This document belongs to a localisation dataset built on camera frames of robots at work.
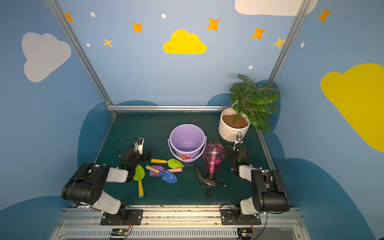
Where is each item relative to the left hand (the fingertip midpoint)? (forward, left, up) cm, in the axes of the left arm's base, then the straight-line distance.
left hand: (143, 144), depth 94 cm
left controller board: (-45, +3, -8) cm, 46 cm away
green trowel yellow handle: (-9, -19, -8) cm, 23 cm away
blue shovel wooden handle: (-18, -17, -7) cm, 25 cm away
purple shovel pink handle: (-13, -12, -7) cm, 19 cm away
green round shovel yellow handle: (-17, 0, -7) cm, 19 cm away
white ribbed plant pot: (+8, -54, +7) cm, 55 cm away
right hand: (+1, -62, 0) cm, 62 cm away
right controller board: (-45, -58, -8) cm, 74 cm away
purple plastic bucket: (+7, -27, -7) cm, 29 cm away
